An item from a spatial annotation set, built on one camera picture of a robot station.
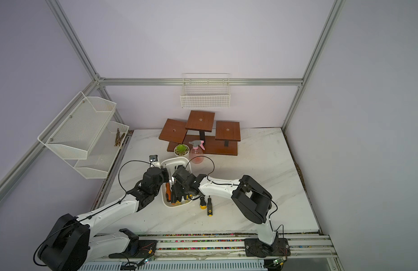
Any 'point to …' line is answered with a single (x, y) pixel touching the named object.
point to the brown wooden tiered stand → (219, 137)
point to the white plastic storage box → (170, 163)
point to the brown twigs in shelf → (118, 138)
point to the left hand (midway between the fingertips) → (162, 168)
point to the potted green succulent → (182, 151)
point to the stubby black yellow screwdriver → (203, 203)
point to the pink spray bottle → (196, 152)
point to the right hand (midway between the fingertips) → (179, 191)
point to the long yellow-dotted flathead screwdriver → (209, 206)
